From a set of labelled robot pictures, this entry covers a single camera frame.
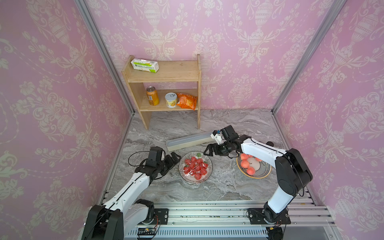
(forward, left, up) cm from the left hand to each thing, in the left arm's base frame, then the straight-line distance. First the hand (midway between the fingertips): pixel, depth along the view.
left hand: (178, 161), depth 85 cm
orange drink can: (+31, +16, +22) cm, 41 cm away
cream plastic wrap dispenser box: (+16, -1, -4) cm, 16 cm away
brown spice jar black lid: (+12, -56, +2) cm, 57 cm away
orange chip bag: (+30, -4, +19) cm, 36 cm away
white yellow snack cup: (+31, +5, +20) cm, 37 cm away
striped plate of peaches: (-1, -44, -4) cm, 44 cm away
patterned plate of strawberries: (-8, -8, -5) cm, 12 cm away
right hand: (+5, -19, +1) cm, 19 cm away
